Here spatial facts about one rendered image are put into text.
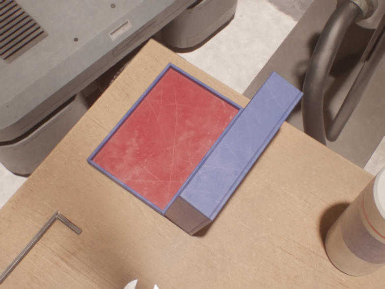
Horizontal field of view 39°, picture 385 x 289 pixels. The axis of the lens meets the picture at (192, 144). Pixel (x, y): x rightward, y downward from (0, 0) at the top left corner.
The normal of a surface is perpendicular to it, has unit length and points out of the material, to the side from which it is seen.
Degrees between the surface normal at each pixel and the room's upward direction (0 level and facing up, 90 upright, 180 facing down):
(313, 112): 54
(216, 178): 12
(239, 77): 0
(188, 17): 90
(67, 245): 0
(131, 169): 0
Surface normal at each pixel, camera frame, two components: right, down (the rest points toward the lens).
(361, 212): -1.00, 0.07
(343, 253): -0.82, 0.52
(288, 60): 0.00, -0.40
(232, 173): 0.18, -0.28
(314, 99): -0.08, 0.42
